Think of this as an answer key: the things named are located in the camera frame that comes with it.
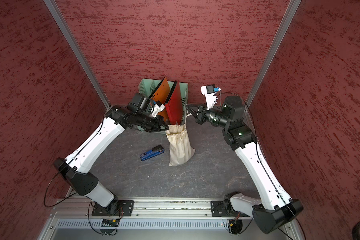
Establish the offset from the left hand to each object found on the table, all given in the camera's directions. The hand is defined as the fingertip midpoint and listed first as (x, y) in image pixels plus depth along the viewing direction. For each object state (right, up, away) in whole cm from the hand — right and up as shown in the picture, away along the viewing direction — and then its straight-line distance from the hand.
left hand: (166, 131), depth 70 cm
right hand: (+9, +10, -10) cm, 16 cm away
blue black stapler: (-10, -14, +23) cm, 29 cm away
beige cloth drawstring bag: (+7, -10, +4) cm, 13 cm away
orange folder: (-6, +22, +21) cm, 31 cm away
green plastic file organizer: (-19, +29, +37) cm, 50 cm away
